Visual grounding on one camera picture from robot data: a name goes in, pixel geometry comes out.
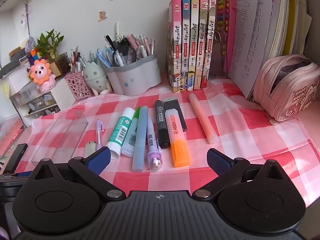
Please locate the black case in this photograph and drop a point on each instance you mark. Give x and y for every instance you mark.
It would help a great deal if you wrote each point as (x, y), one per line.
(175, 103)

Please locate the white spine comic book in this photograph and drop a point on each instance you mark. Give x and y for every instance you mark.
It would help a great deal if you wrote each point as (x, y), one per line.
(211, 37)

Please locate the black marker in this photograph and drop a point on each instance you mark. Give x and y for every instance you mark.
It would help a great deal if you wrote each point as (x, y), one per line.
(162, 122)

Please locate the pale blue pen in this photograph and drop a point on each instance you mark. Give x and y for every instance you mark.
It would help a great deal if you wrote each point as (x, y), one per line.
(140, 140)

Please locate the red and white checked tablecloth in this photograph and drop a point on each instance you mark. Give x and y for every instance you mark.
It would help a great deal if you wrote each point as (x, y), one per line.
(250, 135)

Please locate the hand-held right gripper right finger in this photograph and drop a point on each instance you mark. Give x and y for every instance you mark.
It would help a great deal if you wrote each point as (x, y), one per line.
(220, 161)

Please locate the green egg-shaped pen holder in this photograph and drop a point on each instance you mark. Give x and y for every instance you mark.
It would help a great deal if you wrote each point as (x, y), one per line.
(96, 77)

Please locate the green and white highlighter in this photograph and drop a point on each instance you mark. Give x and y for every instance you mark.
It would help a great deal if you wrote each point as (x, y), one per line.
(132, 135)

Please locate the white drawer organizer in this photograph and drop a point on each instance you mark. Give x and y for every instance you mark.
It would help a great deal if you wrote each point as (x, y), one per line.
(60, 97)

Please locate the pink spine comic book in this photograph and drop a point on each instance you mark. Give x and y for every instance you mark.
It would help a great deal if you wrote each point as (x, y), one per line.
(176, 42)

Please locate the stack of printed papers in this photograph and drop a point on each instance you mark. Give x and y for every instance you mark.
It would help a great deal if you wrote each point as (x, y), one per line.
(262, 30)

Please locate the pink pencil pouch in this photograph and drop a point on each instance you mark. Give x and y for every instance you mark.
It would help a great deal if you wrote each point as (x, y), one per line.
(287, 90)

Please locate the bunch of grey-blue pens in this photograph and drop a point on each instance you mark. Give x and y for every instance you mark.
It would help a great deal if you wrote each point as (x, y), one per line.
(93, 57)

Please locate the purple hanging sachet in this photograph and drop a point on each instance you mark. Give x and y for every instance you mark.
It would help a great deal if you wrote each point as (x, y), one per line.
(30, 43)

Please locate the bunch of red and black pens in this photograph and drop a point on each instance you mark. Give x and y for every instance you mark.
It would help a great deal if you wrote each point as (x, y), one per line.
(76, 60)

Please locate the pink and orange lion toy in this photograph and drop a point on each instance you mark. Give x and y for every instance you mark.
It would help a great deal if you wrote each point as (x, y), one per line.
(41, 73)

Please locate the orange animal wall sticker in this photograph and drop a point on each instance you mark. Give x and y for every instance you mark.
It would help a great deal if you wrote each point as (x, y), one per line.
(102, 16)

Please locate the white eraser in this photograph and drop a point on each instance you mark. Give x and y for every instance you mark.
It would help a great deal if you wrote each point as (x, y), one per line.
(90, 148)

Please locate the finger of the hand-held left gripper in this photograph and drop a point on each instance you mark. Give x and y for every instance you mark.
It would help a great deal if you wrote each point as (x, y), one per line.
(20, 174)

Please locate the clear plastic organizer box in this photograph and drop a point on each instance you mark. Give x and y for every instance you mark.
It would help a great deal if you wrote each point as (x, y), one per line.
(60, 135)

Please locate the pink abacus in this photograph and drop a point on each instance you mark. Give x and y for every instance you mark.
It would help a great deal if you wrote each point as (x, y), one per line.
(228, 17)

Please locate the orange highlighter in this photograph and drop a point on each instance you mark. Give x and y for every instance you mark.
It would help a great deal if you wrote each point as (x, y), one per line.
(177, 142)

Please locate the clear plastic storage box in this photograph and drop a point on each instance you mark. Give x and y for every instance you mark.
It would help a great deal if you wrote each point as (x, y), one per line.
(27, 93)

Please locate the green and white glue stick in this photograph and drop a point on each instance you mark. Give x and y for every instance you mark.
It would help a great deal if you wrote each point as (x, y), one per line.
(120, 132)

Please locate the green bamboo plant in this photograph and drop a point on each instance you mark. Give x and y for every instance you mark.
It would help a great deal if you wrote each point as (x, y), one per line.
(51, 42)

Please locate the metal bookend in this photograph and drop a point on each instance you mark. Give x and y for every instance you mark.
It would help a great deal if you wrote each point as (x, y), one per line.
(220, 55)

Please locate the black box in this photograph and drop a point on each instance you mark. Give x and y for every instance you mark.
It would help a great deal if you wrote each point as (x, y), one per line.
(12, 66)

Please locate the small purple mechanical pencil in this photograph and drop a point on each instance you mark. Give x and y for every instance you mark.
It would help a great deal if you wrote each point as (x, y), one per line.
(99, 132)

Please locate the purple character pen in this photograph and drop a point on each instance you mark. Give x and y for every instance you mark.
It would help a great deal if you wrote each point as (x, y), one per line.
(153, 145)

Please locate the white flower-shaped pen holder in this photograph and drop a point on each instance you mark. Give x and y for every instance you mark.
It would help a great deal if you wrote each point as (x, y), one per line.
(135, 77)

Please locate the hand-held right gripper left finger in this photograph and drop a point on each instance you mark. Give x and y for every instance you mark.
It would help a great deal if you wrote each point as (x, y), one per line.
(100, 158)

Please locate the small cardboard box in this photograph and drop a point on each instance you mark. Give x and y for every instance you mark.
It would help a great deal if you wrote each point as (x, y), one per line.
(17, 51)

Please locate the bunch of pastel pens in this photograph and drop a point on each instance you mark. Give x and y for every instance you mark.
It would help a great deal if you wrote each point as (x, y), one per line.
(135, 42)

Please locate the pale peach pen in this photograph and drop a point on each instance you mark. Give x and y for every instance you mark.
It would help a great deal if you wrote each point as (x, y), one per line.
(203, 120)

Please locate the black phone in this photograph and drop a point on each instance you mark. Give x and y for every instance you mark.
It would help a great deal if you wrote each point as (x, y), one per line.
(16, 157)

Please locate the white box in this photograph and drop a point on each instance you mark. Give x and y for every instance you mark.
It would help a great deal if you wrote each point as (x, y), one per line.
(17, 82)

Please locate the pink flat box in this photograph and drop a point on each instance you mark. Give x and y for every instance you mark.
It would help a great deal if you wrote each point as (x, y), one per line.
(10, 137)

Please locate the pink perforated pen holder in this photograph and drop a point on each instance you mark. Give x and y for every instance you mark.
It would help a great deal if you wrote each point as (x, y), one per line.
(78, 86)

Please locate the magnifying glass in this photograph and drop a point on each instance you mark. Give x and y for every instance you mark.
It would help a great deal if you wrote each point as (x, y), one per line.
(125, 55)

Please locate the clear vase with dark pebbles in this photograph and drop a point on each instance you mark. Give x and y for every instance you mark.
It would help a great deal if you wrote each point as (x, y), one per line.
(62, 63)

